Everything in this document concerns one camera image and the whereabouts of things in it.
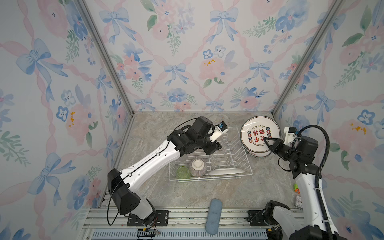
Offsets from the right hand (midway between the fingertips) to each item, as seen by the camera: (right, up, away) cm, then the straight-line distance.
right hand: (264, 138), depth 76 cm
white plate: (-4, +4, +4) cm, 7 cm away
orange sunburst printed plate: (+5, -11, +18) cm, 22 cm away
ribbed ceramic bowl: (-33, -18, +9) cm, 39 cm away
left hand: (-25, 0, -5) cm, 25 cm away
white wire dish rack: (-14, -15, +16) cm, 26 cm away
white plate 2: (-19, -17, +2) cm, 25 cm away
